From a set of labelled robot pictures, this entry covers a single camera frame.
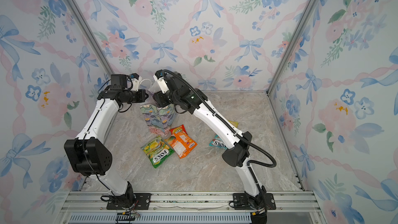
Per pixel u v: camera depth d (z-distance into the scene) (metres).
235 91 1.21
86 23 0.83
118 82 0.64
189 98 0.52
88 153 0.45
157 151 0.88
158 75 0.62
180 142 0.90
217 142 0.90
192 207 0.74
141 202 0.73
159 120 0.85
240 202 0.73
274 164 0.44
